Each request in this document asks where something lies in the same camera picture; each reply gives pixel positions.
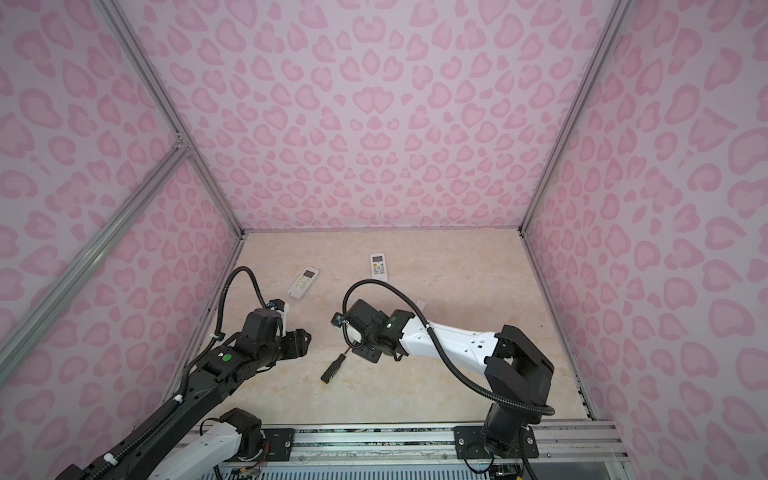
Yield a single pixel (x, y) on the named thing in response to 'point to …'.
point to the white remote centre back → (378, 266)
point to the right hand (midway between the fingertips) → (368, 336)
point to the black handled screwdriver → (334, 368)
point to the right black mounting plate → (469, 444)
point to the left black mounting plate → (280, 442)
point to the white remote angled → (303, 283)
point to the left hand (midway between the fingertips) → (302, 333)
